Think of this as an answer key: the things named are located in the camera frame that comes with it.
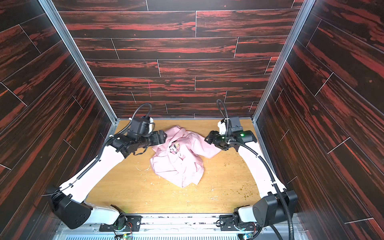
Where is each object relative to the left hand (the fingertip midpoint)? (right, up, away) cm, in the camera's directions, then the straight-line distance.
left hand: (162, 136), depth 77 cm
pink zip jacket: (+8, -15, +13) cm, 21 cm away
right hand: (+26, -2, +1) cm, 27 cm away
